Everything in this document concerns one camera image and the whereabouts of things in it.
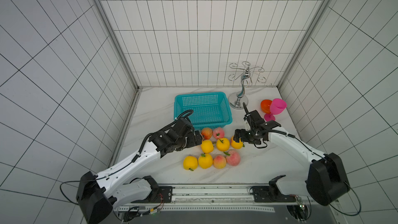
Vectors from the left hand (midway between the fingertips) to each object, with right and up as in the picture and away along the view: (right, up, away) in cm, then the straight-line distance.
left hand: (192, 143), depth 76 cm
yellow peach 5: (+7, -9, +2) cm, 12 cm away
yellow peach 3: (+24, -4, +9) cm, 26 cm away
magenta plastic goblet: (+49, +18, +12) cm, 53 cm away
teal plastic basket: (+12, +15, +31) cm, 36 cm away
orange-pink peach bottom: (+14, -10, +2) cm, 17 cm away
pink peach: (+22, -8, +2) cm, 23 cm away
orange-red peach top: (+8, +3, +13) cm, 16 cm away
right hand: (+27, +1, +10) cm, 28 cm away
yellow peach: (+8, -4, +7) cm, 11 cm away
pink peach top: (+15, +3, +12) cm, 19 cm away
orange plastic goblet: (+49, +18, +28) cm, 59 cm away
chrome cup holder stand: (+32, +21, +34) cm, 51 cm away
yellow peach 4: (-1, -11, +2) cm, 11 cm away
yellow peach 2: (+17, -3, +8) cm, 19 cm away
